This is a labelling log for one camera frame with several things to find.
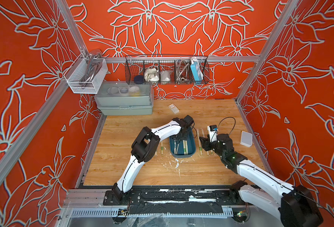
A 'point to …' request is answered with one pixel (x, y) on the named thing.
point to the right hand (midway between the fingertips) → (201, 136)
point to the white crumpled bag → (151, 74)
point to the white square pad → (246, 139)
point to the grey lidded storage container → (124, 98)
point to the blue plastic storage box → (191, 145)
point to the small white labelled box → (173, 108)
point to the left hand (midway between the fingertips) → (182, 137)
